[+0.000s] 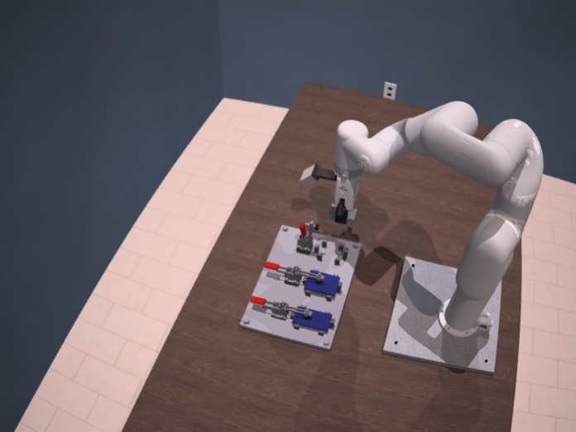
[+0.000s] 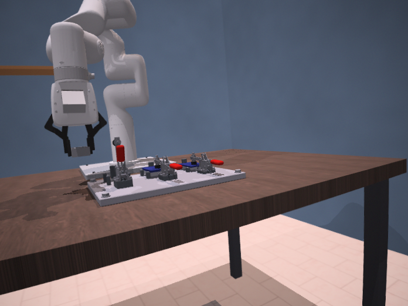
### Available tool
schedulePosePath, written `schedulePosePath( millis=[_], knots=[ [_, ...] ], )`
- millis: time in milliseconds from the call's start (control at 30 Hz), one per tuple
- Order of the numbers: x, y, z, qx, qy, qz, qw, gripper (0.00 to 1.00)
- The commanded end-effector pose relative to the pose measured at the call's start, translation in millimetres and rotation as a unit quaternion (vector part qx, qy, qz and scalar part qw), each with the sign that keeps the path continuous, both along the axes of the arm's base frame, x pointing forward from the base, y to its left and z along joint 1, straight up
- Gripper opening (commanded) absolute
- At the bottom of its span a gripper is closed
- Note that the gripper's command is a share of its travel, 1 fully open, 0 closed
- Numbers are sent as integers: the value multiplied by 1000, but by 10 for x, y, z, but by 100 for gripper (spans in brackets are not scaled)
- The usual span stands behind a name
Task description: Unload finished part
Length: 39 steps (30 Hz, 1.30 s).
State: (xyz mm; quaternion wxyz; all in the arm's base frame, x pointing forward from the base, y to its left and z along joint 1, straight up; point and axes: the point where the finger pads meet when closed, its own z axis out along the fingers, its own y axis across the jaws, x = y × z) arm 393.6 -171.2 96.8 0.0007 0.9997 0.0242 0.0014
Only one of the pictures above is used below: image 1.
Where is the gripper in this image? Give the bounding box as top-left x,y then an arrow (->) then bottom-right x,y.
334,171 -> 362,224

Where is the blue flat plate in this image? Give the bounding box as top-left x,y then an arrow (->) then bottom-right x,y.
304,272 -> 340,298
292,309 -> 333,333

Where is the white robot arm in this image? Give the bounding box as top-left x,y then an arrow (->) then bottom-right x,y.
300,101 -> 544,338

